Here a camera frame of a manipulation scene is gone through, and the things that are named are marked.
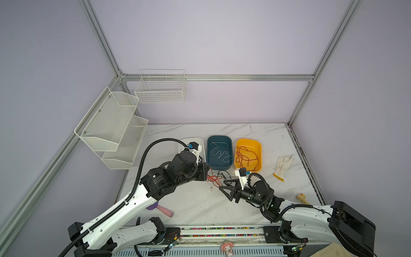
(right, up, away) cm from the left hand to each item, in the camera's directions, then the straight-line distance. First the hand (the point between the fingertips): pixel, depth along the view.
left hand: (208, 169), depth 66 cm
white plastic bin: (-5, +2, +32) cm, 33 cm away
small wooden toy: (+50, -18, +18) cm, 56 cm away
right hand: (+6, -9, +7) cm, 13 cm away
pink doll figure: (+8, -35, +2) cm, 36 cm away
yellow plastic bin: (+30, +8, +38) cm, 49 cm away
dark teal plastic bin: (+11, +9, +42) cm, 44 cm away
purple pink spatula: (-28, -22, +16) cm, 39 cm away
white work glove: (+46, -3, +32) cm, 56 cm away
